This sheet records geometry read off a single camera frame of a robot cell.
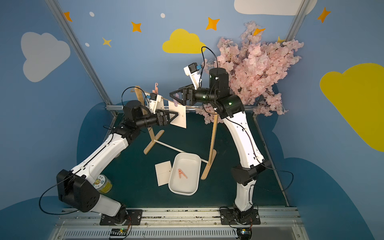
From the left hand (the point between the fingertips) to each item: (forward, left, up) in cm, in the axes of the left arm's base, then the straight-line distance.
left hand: (175, 111), depth 72 cm
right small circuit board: (-46, -37, -39) cm, 71 cm away
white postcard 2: (-16, +9, -38) cm, 42 cm away
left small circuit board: (-47, +27, -39) cm, 67 cm away
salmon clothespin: (-16, -2, -36) cm, 40 cm away
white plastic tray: (-11, -8, -36) cm, 38 cm away
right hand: (-1, -3, +13) cm, 13 cm away
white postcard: (-3, -3, -3) cm, 5 cm away
